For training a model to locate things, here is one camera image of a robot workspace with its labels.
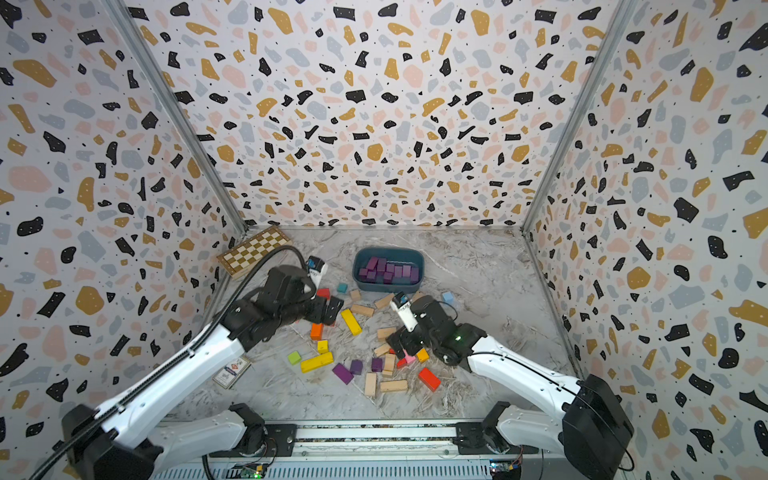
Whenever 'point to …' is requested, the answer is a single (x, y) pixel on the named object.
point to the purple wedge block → (398, 271)
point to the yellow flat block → (317, 362)
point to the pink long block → (410, 359)
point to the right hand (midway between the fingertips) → (402, 328)
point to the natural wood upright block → (370, 384)
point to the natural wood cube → (355, 295)
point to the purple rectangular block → (414, 275)
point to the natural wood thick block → (384, 332)
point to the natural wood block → (393, 385)
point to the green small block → (294, 358)
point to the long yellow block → (351, 322)
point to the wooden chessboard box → (246, 255)
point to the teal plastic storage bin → (388, 269)
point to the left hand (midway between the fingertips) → (331, 294)
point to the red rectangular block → (430, 380)
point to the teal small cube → (342, 287)
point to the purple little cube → (356, 367)
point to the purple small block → (388, 278)
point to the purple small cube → (381, 265)
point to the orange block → (316, 333)
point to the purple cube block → (380, 275)
